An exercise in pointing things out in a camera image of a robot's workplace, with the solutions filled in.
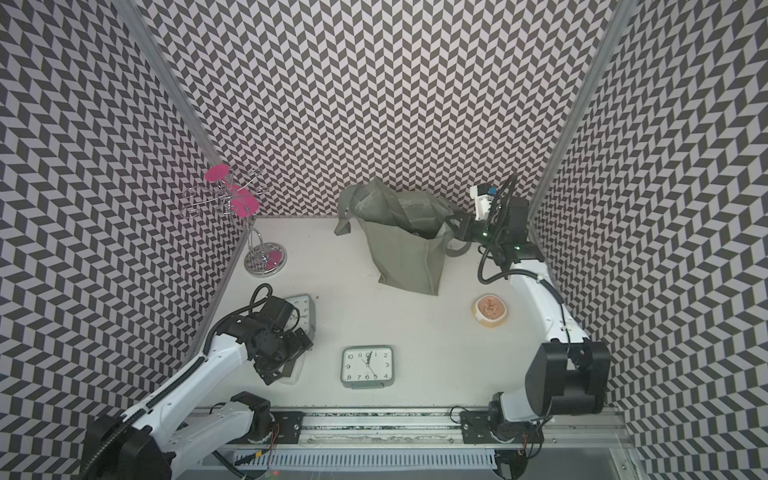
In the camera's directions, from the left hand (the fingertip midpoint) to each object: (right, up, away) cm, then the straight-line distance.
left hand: (300, 361), depth 79 cm
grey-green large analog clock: (+18, -2, +2) cm, 18 cm away
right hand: (+40, +37, -1) cm, 54 cm away
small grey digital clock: (-3, -1, -1) cm, 3 cm away
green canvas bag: (+28, +35, -1) cm, 45 cm away
